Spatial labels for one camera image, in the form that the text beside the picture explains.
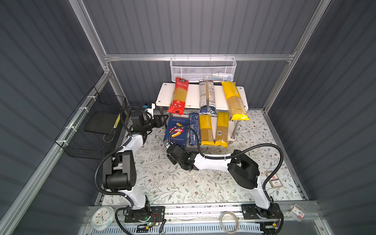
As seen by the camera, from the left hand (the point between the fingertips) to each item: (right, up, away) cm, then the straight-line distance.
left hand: (168, 116), depth 87 cm
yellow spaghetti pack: (+35, -8, +12) cm, 38 cm away
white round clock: (-30, -51, -16) cm, 61 cm away
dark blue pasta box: (+6, -12, +4) cm, 14 cm away
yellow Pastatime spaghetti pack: (+24, -9, +10) cm, 27 cm away
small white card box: (+61, -37, -4) cm, 72 cm away
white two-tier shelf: (-1, +12, -5) cm, 13 cm away
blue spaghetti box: (+16, -4, +14) cm, 22 cm away
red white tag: (+67, -49, -15) cm, 84 cm away
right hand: (+3, -20, +2) cm, 20 cm away
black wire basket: (-37, -9, -15) cm, 41 cm away
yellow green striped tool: (-26, -4, -10) cm, 28 cm away
